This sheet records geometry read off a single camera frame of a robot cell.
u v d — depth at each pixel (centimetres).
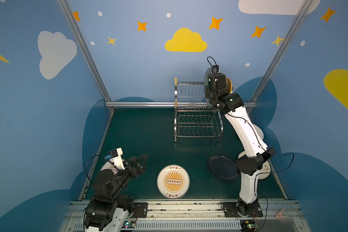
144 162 61
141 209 75
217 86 53
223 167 92
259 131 106
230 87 75
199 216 73
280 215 73
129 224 70
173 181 84
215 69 60
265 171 55
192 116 111
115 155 56
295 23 75
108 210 46
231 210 74
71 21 73
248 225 71
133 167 57
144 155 62
